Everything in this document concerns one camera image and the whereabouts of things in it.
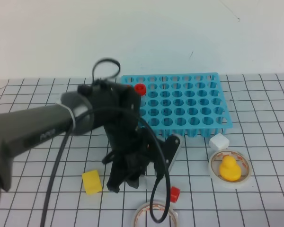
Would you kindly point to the yellow foam cube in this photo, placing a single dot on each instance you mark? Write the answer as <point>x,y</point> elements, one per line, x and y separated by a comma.
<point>91,181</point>

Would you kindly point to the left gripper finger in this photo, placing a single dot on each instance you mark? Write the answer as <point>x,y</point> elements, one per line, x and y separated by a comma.
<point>132,175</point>
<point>118,173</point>

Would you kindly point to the red capped clear test tube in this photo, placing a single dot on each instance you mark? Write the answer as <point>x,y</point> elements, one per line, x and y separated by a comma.
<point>160,194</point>

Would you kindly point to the white foam cube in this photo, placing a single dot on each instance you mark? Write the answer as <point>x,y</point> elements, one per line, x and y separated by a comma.
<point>219,142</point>

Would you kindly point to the tape roll at bottom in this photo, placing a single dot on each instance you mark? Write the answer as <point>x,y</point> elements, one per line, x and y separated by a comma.
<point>156,206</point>

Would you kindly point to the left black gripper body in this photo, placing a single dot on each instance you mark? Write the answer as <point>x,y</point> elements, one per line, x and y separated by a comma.
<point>132,139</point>

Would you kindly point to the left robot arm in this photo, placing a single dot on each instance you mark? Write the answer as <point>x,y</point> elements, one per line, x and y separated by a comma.
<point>113,106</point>

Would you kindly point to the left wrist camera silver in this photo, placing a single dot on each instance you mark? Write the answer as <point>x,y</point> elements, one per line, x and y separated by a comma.
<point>170,147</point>

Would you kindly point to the yellow rubber duck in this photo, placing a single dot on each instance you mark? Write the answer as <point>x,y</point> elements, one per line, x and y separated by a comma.
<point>229,169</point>

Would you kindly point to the blue test tube rack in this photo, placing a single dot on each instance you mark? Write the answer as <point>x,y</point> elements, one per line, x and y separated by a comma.
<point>191,104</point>

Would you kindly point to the tape roll around duck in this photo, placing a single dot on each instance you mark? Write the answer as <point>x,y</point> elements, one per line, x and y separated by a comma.
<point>215,161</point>

